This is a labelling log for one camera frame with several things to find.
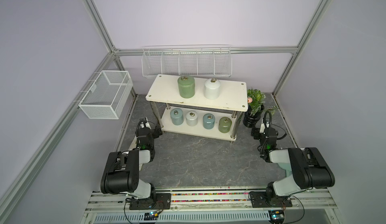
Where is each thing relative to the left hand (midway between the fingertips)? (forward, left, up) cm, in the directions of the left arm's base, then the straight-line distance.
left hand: (151, 125), depth 92 cm
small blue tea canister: (-2, -35, +5) cm, 36 cm away
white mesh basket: (+8, +21, +18) cm, 29 cm away
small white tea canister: (+1, -26, +4) cm, 26 cm away
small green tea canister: (-5, -45, +4) cm, 45 cm away
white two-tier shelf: (-8, -31, +25) cm, 40 cm away
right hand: (-4, -69, -1) cm, 69 cm away
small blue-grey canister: (+3, -16, +5) cm, 17 cm away
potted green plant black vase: (-4, -61, +16) cm, 63 cm away
